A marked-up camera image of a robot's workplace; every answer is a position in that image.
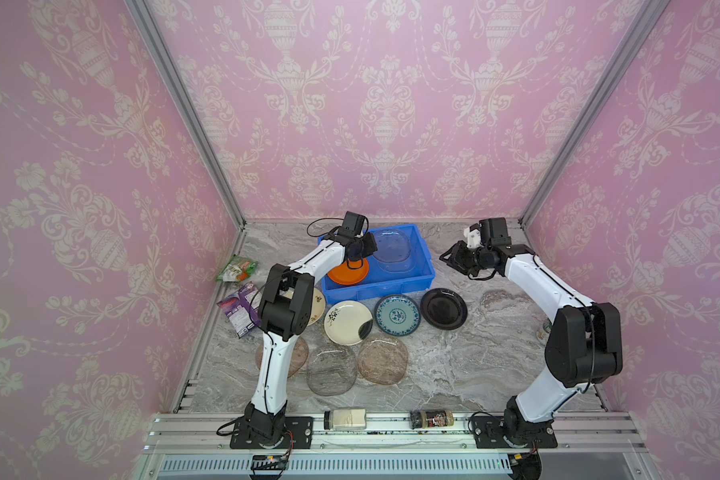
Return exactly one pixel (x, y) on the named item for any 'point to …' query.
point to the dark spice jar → (421, 419)
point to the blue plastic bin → (402, 263)
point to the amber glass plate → (382, 360)
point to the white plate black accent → (348, 322)
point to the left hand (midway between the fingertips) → (376, 246)
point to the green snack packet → (237, 269)
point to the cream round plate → (318, 307)
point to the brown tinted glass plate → (300, 357)
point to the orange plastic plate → (349, 273)
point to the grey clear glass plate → (331, 370)
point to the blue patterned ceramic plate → (397, 315)
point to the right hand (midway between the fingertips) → (445, 257)
